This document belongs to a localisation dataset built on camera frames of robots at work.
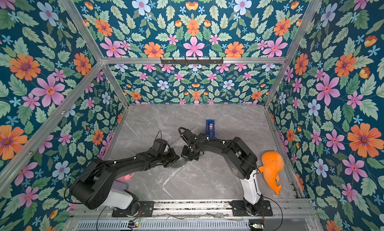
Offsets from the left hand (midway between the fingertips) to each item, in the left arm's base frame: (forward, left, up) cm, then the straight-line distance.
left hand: (183, 155), depth 88 cm
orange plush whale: (-10, -49, +4) cm, 51 cm away
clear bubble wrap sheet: (-10, +14, -4) cm, 18 cm away
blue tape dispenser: (+17, -18, +2) cm, 25 cm away
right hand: (+1, -1, -1) cm, 2 cm away
